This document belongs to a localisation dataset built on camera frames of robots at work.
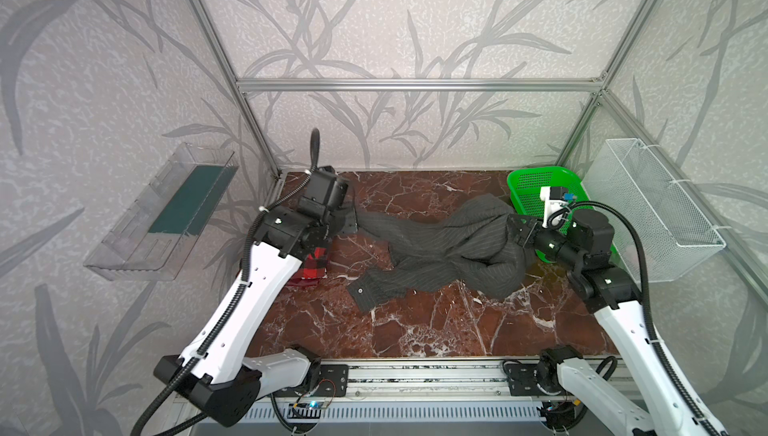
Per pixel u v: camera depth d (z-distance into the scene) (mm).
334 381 728
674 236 598
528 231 607
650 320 443
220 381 363
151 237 633
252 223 447
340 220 542
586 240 504
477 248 745
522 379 733
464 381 753
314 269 887
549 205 620
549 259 615
